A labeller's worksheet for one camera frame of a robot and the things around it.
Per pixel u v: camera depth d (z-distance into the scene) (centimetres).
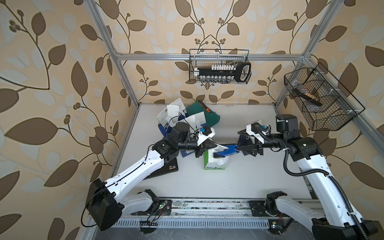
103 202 38
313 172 41
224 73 86
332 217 39
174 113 88
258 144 56
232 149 62
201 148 60
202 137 59
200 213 74
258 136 57
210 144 66
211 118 111
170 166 86
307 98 74
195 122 83
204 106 112
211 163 73
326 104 72
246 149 58
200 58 91
